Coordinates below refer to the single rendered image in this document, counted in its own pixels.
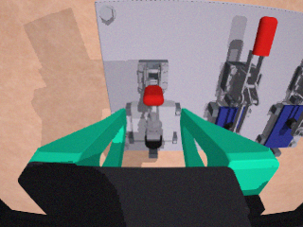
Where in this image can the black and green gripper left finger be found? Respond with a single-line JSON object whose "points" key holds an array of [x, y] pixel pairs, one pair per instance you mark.
{"points": [[85, 146]]}

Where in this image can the grey fixture plate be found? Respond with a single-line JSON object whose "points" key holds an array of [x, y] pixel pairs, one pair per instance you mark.
{"points": [[197, 37]]}

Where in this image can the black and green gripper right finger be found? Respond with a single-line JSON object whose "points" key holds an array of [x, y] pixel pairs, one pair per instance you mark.
{"points": [[253, 163]]}

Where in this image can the toggle clamp with red handle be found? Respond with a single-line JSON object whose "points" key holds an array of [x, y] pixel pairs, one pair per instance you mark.
{"points": [[236, 75], [297, 86]]}

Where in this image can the blue rectangular block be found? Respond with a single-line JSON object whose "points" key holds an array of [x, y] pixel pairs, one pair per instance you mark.
{"points": [[226, 114], [278, 135]]}

